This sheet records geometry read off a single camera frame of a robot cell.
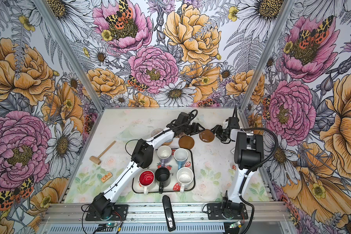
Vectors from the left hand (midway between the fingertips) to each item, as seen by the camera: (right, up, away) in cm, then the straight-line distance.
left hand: (202, 133), depth 103 cm
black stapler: (-21, -36, -32) cm, 53 cm away
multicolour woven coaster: (-33, +1, +2) cm, 33 cm away
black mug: (-26, -22, -18) cm, 39 cm away
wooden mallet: (-67, -16, -11) cm, 70 cm away
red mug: (-34, -24, -20) cm, 46 cm away
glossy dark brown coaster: (+3, -2, +2) cm, 5 cm away
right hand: (+7, -1, -1) cm, 7 cm away
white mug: (-13, -24, -18) cm, 32 cm away
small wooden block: (-58, -24, -18) cm, 65 cm away
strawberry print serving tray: (-19, -18, -24) cm, 36 cm away
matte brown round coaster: (-11, -6, -2) cm, 13 cm away
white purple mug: (-25, -12, -11) cm, 30 cm away
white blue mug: (-15, -13, -13) cm, 24 cm away
